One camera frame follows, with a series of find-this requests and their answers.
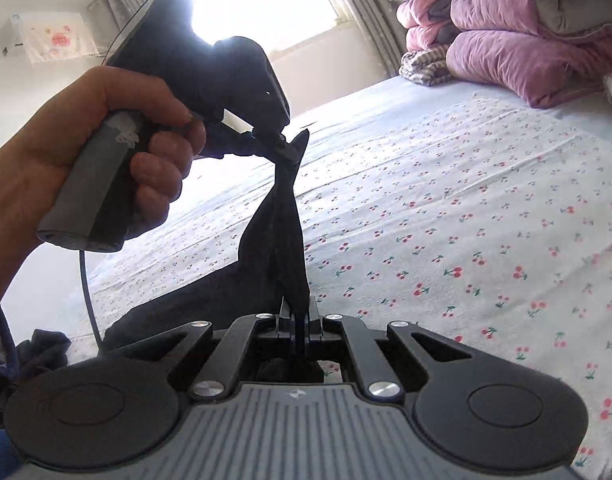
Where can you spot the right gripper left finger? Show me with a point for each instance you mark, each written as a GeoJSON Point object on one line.
{"type": "Point", "coordinates": [220, 373]}

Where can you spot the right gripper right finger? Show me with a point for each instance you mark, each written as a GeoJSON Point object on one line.
{"type": "Point", "coordinates": [348, 341]}

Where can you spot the black pants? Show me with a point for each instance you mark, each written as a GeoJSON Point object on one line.
{"type": "Point", "coordinates": [269, 270]}

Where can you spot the grey curtain left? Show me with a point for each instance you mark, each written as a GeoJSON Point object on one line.
{"type": "Point", "coordinates": [107, 18]}

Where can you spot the grey curtain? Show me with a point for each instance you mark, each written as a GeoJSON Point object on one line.
{"type": "Point", "coordinates": [107, 18]}
{"type": "Point", "coordinates": [371, 5]}

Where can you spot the grey curtain right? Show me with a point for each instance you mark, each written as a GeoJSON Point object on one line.
{"type": "Point", "coordinates": [371, 5]}

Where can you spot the covered air conditioner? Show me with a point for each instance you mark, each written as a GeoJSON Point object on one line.
{"type": "Point", "coordinates": [47, 37]}

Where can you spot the light blue bed cover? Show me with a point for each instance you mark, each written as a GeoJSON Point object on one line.
{"type": "Point", "coordinates": [201, 235]}

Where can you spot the cherry print bed sheet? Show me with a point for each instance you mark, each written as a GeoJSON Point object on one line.
{"type": "Point", "coordinates": [485, 221]}

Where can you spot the striped folded cloth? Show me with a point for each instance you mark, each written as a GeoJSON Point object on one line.
{"type": "Point", "coordinates": [427, 68]}

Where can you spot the pink folded blanket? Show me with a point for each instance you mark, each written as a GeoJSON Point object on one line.
{"type": "Point", "coordinates": [427, 22]}

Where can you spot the purple folded duvet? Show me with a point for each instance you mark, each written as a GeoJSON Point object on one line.
{"type": "Point", "coordinates": [547, 52]}

